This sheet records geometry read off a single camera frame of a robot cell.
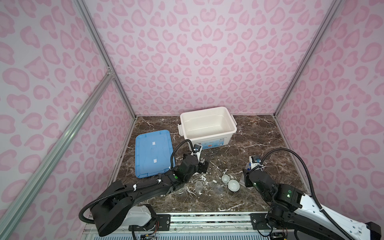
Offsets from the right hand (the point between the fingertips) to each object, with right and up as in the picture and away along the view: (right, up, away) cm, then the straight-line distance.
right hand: (245, 170), depth 76 cm
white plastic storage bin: (-14, +21, +34) cm, 42 cm away
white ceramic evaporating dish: (-4, -11, +8) cm, 15 cm away
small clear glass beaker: (-23, -9, +3) cm, 25 cm away
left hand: (-21, +7, +6) cm, 23 cm away
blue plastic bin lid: (-54, +4, +24) cm, 59 cm away
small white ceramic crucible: (-8, -8, +11) cm, 16 cm away
